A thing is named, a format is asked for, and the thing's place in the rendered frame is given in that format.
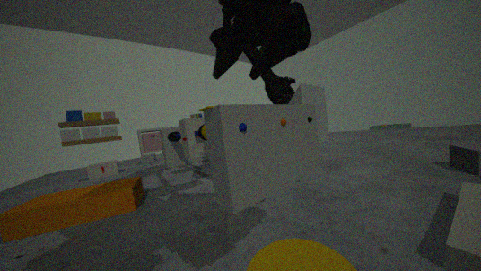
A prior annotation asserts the orange rectangular block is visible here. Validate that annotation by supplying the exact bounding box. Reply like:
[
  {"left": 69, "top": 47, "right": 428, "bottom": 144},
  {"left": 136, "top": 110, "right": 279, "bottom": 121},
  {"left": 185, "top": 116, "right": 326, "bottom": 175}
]
[{"left": 0, "top": 176, "right": 144, "bottom": 243}]

